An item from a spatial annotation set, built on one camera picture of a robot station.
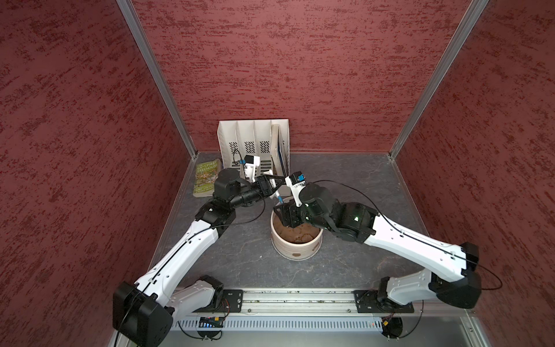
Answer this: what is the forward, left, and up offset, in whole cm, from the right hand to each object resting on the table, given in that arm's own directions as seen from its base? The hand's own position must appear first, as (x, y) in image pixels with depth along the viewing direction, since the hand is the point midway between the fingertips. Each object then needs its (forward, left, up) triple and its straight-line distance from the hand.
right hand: (282, 211), depth 67 cm
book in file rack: (+31, +1, -4) cm, 31 cm away
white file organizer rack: (+44, +6, -8) cm, 45 cm away
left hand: (+8, -1, +4) cm, 8 cm away
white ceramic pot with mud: (-6, -6, -11) cm, 14 cm away
